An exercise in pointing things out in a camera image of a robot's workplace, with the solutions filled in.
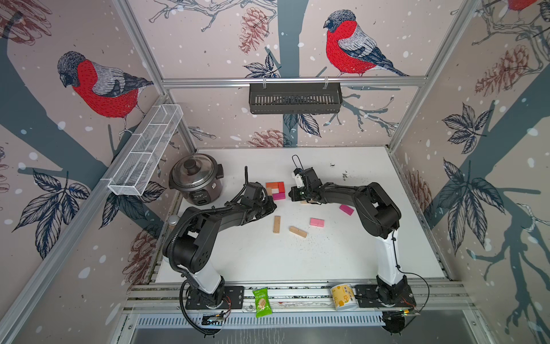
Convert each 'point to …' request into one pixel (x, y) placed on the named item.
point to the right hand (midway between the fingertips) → (289, 192)
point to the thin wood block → (269, 191)
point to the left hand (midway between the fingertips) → (281, 201)
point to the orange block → (272, 185)
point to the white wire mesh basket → (146, 150)
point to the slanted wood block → (294, 230)
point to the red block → (281, 187)
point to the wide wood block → (277, 224)
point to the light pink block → (317, 222)
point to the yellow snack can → (344, 297)
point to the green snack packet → (263, 303)
